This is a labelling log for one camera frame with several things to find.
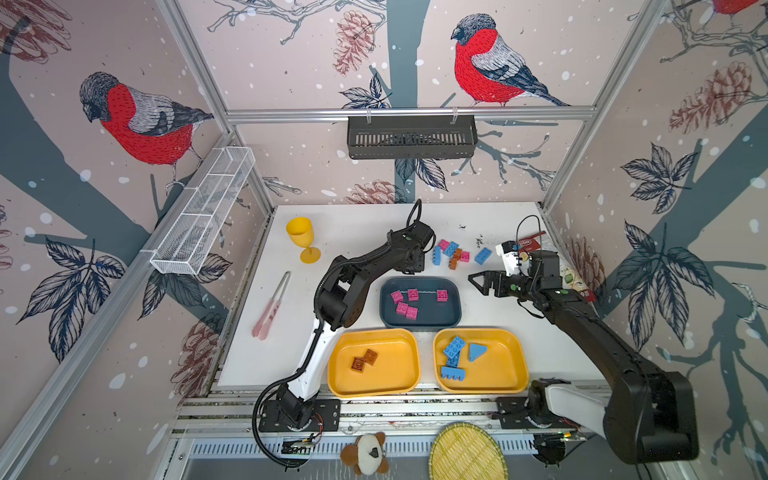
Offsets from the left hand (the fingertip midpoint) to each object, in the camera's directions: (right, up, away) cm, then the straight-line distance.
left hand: (414, 264), depth 101 cm
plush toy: (-13, -39, -35) cm, 54 cm away
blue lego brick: (+8, +2, +3) cm, 9 cm away
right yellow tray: (+24, -27, -19) cm, 41 cm away
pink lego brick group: (+19, +3, +3) cm, 19 cm away
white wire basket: (-58, +7, -31) cm, 66 cm away
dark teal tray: (+5, -14, -10) cm, 18 cm away
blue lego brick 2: (+25, +3, +3) cm, 25 cm away
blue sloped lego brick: (+16, -23, -17) cm, 33 cm away
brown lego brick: (-17, -25, -20) cm, 37 cm away
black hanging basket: (0, +45, +4) cm, 45 cm away
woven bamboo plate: (+10, -40, -32) cm, 53 cm away
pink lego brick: (-6, -9, -7) cm, 13 cm away
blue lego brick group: (+13, +4, +6) cm, 16 cm away
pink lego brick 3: (+9, -9, -6) cm, 14 cm away
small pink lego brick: (-2, -14, -11) cm, 18 cm away
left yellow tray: (-6, -27, -19) cm, 34 cm away
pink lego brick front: (-4, -12, -10) cm, 17 cm away
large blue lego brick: (+9, -22, -21) cm, 32 cm away
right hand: (+18, -2, -17) cm, 25 cm away
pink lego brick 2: (-1, -9, -7) cm, 11 cm away
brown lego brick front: (-14, -24, -19) cm, 33 cm away
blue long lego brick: (+9, -27, -22) cm, 36 cm away
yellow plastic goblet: (-37, +11, -7) cm, 39 cm away
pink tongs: (-48, -18, -12) cm, 52 cm away
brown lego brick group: (+15, +2, +3) cm, 16 cm away
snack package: (+46, +7, +4) cm, 47 cm away
